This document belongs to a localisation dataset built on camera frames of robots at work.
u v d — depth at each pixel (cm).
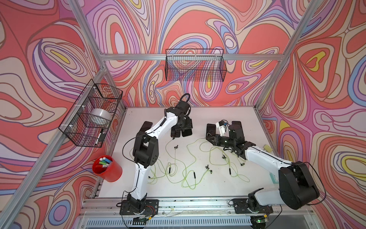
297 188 42
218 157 91
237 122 108
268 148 95
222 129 78
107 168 80
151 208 72
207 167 86
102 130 75
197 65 97
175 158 91
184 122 81
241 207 73
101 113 74
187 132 95
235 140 67
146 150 54
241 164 88
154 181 83
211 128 105
